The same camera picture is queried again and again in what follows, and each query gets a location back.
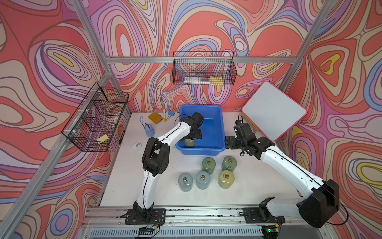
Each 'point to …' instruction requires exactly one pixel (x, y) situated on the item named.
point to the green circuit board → (145, 230)
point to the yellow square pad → (155, 117)
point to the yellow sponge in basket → (103, 138)
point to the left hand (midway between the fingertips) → (194, 137)
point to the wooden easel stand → (251, 125)
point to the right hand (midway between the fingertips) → (234, 143)
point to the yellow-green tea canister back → (226, 179)
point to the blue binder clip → (170, 113)
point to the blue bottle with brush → (149, 130)
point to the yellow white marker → (164, 116)
